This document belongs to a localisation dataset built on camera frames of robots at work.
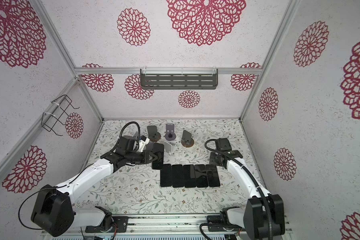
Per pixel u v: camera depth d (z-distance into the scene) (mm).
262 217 398
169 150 963
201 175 1099
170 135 1093
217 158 637
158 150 832
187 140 1008
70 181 460
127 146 653
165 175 893
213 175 1052
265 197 412
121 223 732
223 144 670
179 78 931
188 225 755
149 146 793
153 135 1044
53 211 403
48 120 724
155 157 793
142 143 757
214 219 744
